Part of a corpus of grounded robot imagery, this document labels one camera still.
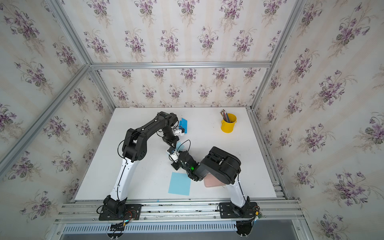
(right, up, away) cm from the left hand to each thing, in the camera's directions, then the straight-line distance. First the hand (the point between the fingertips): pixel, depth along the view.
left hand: (175, 147), depth 98 cm
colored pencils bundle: (+33, +21, -2) cm, 39 cm away
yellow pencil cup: (+36, +13, +3) cm, 39 cm away
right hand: (-1, -4, -6) cm, 7 cm away
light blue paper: (+4, 0, 0) cm, 4 cm away
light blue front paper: (+4, -18, -15) cm, 24 cm away
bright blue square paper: (+5, +15, +9) cm, 19 cm away
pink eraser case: (+22, -16, -16) cm, 32 cm away
